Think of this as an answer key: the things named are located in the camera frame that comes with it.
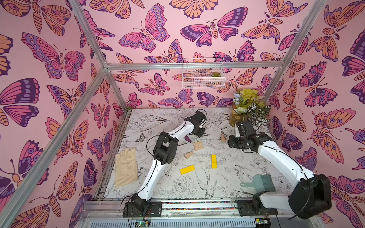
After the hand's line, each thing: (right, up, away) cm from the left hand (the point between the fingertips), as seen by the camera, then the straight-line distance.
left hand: (202, 132), depth 105 cm
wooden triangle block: (-12, -14, -13) cm, 22 cm away
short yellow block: (+5, -17, -15) cm, 23 cm away
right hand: (+16, -4, -20) cm, 26 cm away
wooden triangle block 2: (+14, -5, -5) cm, 16 cm away
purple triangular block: (-12, -4, -5) cm, 13 cm away
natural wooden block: (-4, -9, -8) cm, 12 cm away
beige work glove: (-50, -21, -17) cm, 57 cm away
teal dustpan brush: (+31, -27, -23) cm, 48 cm away
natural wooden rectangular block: (-2, -6, -5) cm, 8 cm away
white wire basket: (0, +40, +1) cm, 40 cm away
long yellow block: (-12, -22, -17) cm, 30 cm away
